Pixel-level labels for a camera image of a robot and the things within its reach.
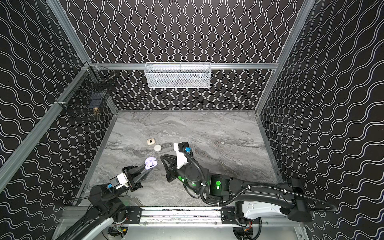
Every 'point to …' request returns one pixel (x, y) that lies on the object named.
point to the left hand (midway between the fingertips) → (149, 167)
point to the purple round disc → (150, 162)
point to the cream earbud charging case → (151, 141)
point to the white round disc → (157, 147)
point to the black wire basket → (89, 90)
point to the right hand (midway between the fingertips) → (161, 158)
